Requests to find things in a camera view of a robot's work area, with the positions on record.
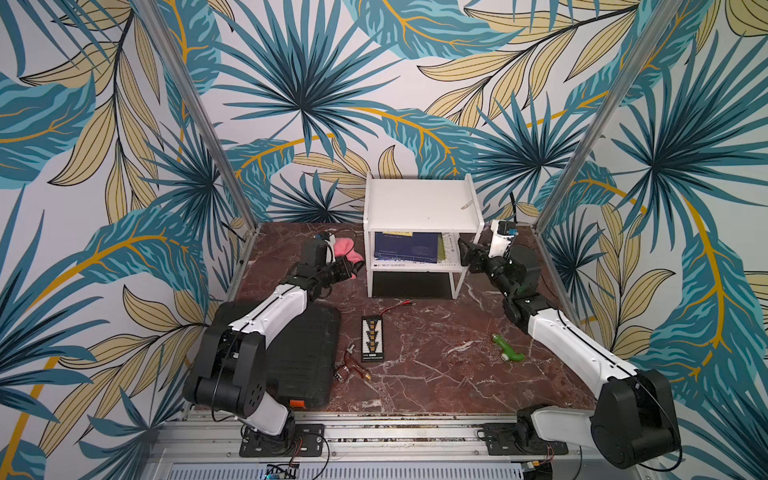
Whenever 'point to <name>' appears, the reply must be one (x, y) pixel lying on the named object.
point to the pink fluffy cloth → (343, 247)
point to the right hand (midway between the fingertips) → (473, 238)
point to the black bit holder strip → (372, 338)
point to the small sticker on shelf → (465, 206)
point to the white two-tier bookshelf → (447, 205)
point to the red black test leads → (402, 303)
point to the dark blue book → (415, 246)
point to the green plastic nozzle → (513, 356)
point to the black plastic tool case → (302, 368)
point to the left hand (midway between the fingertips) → (354, 265)
